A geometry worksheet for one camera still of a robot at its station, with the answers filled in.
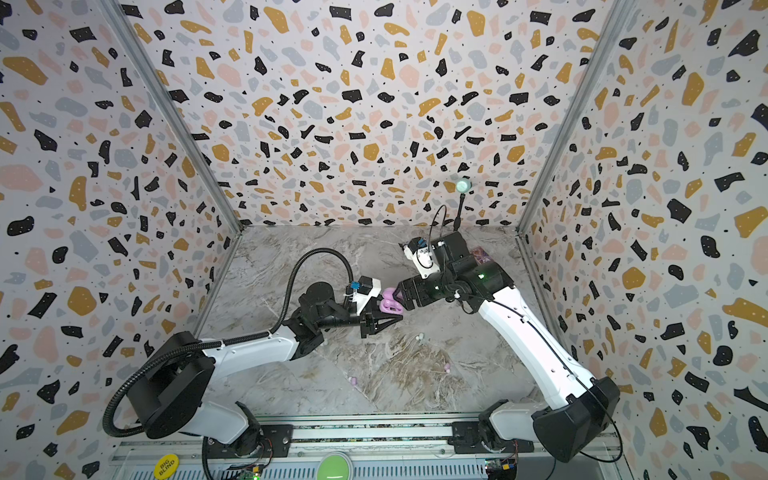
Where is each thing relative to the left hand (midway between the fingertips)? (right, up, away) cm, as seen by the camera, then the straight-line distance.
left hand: (403, 309), depth 70 cm
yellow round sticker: (-56, -37, -1) cm, 67 cm away
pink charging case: (-3, +1, +1) cm, 4 cm away
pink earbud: (-14, -23, +13) cm, 29 cm away
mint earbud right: (+5, -13, +22) cm, 26 cm away
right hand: (+1, +6, +1) cm, 6 cm away
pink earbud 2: (+13, -19, +15) cm, 28 cm away
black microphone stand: (+18, +33, +17) cm, 41 cm away
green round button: (-17, -39, +2) cm, 42 cm away
